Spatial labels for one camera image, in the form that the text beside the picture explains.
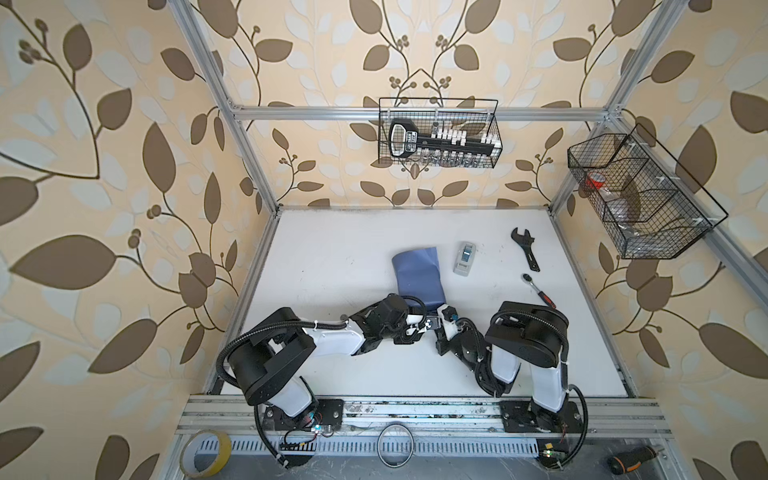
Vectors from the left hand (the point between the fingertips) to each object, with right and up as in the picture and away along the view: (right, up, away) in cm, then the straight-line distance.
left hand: (424, 315), depth 86 cm
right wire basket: (+55, +30, -13) cm, 64 cm away
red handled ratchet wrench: (+36, +9, +13) cm, 39 cm away
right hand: (+3, -3, +3) cm, 5 cm away
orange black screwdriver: (+45, -28, -19) cm, 56 cm away
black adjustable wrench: (+40, +21, +22) cm, 50 cm away
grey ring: (-4, -29, -14) cm, 33 cm away
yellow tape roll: (-55, -26, -19) cm, 64 cm away
